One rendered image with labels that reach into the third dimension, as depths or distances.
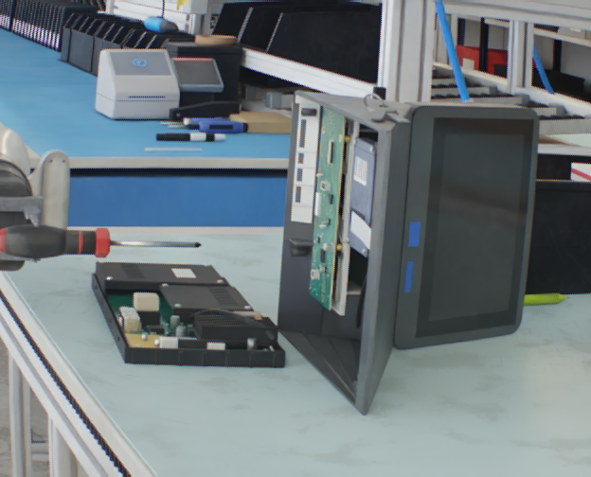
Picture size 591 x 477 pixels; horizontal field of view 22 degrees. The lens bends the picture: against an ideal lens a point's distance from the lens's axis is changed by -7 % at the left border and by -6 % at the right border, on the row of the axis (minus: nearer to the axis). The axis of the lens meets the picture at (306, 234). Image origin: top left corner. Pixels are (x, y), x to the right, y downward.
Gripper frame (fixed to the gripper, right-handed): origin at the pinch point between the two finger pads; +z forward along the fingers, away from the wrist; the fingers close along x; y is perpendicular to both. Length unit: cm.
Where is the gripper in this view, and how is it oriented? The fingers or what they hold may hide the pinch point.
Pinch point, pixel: (36, 243)
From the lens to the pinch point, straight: 121.5
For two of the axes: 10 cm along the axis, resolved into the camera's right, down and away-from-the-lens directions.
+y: -9.6, -0.2, -2.8
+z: 2.7, 2.0, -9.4
